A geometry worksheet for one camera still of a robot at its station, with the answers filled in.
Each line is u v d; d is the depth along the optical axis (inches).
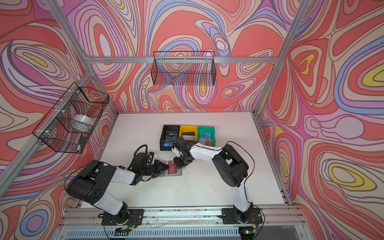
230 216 28.9
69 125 29.4
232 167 20.3
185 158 30.8
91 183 18.2
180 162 31.9
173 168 34.9
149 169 31.1
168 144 38.9
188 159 30.9
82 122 27.4
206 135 40.3
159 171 32.1
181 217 29.5
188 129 40.2
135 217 28.7
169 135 41.1
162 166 33.1
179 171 34.8
